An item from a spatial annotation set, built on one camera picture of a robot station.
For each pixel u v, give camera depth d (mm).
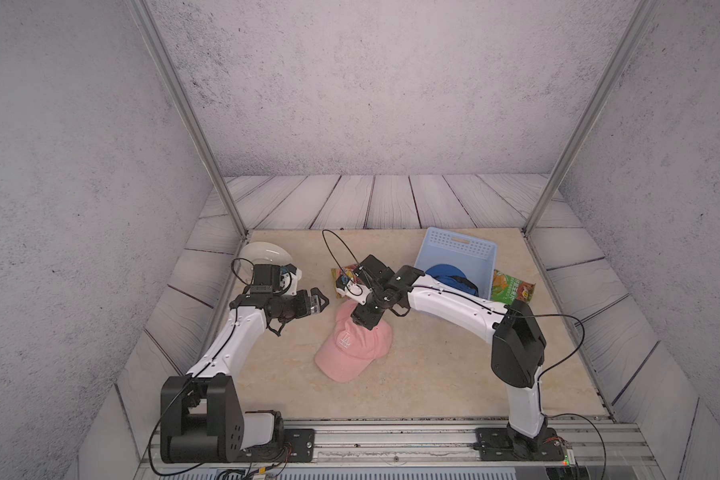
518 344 482
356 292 739
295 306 753
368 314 751
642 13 701
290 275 792
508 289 986
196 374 430
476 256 1111
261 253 936
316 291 773
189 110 870
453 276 1031
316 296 772
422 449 732
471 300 533
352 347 843
